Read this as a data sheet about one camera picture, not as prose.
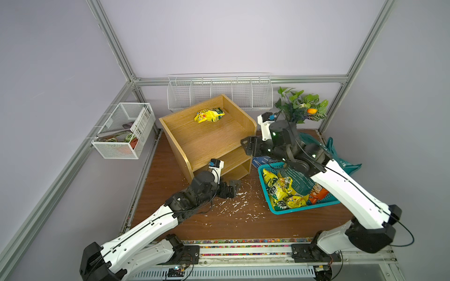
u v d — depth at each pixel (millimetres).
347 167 711
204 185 532
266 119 551
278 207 806
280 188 820
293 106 807
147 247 566
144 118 771
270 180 880
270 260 735
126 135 755
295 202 799
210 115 771
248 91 1026
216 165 632
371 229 404
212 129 778
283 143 464
